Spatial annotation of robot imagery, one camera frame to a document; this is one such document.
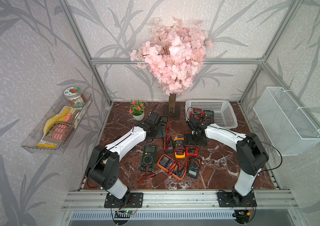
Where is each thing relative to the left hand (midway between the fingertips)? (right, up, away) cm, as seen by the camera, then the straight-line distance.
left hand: (159, 134), depth 89 cm
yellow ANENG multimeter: (+13, -9, +1) cm, 16 cm away
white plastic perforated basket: (+50, +12, +20) cm, 55 cm away
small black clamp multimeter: (+6, -8, +2) cm, 10 cm away
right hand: (+20, -6, +3) cm, 22 cm away
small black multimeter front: (+20, -19, -7) cm, 29 cm away
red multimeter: (+20, -10, -2) cm, 23 cm away
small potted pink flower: (-17, +16, +10) cm, 25 cm away
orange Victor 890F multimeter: (+28, +13, +18) cm, 36 cm away
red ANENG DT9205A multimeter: (+3, +9, +17) cm, 19 cm away
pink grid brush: (-42, +5, -29) cm, 51 cm away
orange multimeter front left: (+8, -18, -6) cm, 21 cm away
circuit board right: (+44, -40, -18) cm, 62 cm away
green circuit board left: (-17, -39, -17) cm, 46 cm away
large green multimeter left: (-6, -15, -2) cm, 16 cm away
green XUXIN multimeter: (+37, +11, +19) cm, 44 cm away
